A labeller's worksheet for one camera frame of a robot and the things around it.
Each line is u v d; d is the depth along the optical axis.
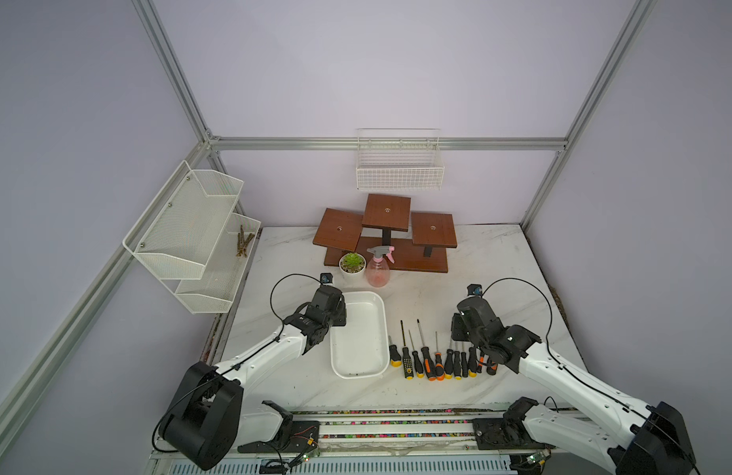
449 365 0.84
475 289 0.73
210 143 0.92
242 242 0.98
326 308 0.66
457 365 0.84
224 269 0.90
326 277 0.78
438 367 0.84
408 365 0.84
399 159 0.96
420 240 0.98
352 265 0.98
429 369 0.83
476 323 0.62
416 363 0.85
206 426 0.40
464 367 0.84
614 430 0.42
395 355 0.86
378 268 0.98
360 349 0.89
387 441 0.74
